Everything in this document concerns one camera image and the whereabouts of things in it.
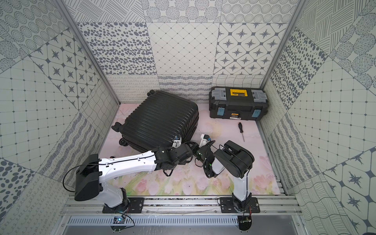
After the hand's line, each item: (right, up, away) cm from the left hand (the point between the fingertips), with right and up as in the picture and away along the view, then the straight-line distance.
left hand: (186, 157), depth 77 cm
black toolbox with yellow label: (+34, +31, +21) cm, 51 cm away
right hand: (-1, +5, +13) cm, 14 cm away
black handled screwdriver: (+38, +12, +27) cm, 48 cm away
